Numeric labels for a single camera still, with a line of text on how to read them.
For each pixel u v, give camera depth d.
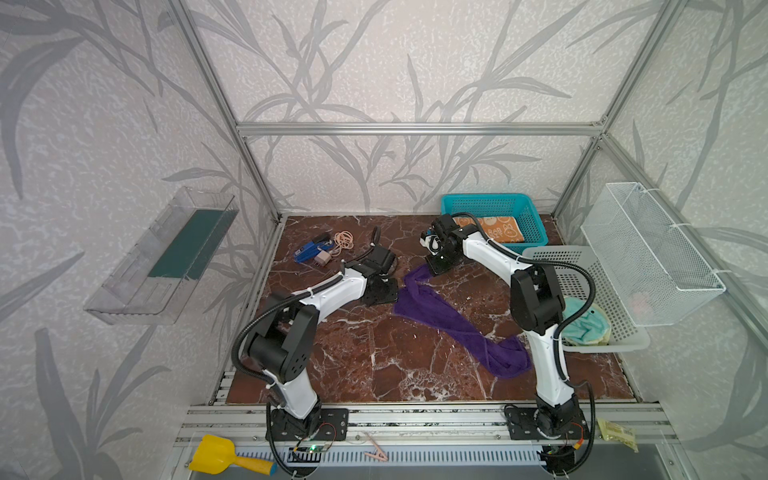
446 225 0.82
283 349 0.46
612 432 0.72
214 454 0.71
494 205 1.16
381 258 0.74
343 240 1.12
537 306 0.57
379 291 0.77
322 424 0.72
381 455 0.69
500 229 1.12
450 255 0.83
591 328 0.84
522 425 0.73
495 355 0.82
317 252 1.06
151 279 0.64
